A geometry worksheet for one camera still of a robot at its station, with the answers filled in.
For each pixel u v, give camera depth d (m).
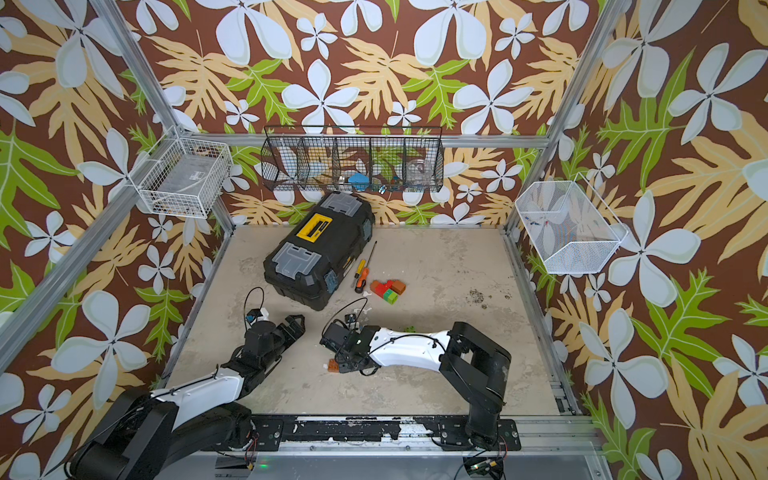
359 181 0.94
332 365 0.84
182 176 0.87
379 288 1.01
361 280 1.01
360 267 1.07
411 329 0.57
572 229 0.84
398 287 0.99
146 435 0.42
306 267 0.86
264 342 0.68
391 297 0.97
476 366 0.46
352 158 0.98
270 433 0.74
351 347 0.63
